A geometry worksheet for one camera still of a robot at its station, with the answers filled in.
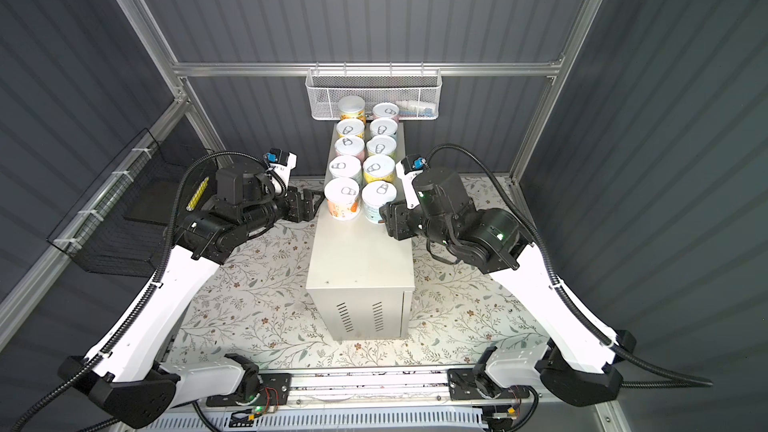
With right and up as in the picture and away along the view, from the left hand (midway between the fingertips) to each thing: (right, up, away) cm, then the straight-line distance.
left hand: (311, 191), depth 68 cm
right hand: (+19, -5, -8) cm, 21 cm away
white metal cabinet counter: (+13, -17, -12) cm, 25 cm away
